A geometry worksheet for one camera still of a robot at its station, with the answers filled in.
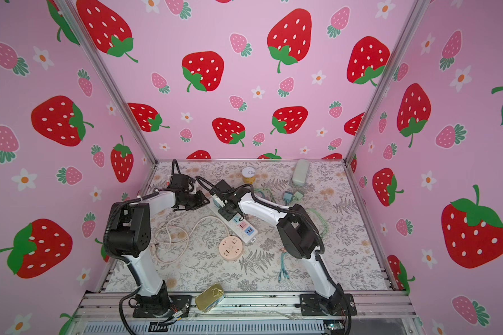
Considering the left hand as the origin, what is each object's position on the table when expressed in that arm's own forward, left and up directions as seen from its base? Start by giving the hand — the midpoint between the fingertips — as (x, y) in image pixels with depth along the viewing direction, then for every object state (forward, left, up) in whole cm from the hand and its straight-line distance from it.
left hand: (208, 200), depth 100 cm
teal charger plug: (+5, -39, -2) cm, 40 cm away
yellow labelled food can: (+15, -19, +3) cm, 25 cm away
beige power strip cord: (-13, +5, -3) cm, 15 cm away
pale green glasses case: (+19, -48, 0) cm, 52 cm away
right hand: (-7, -11, +3) cm, 13 cm away
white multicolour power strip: (-14, -18, 0) cm, 23 cm away
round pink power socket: (-23, -13, -1) cm, 27 cm away
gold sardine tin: (-42, -8, -1) cm, 43 cm away
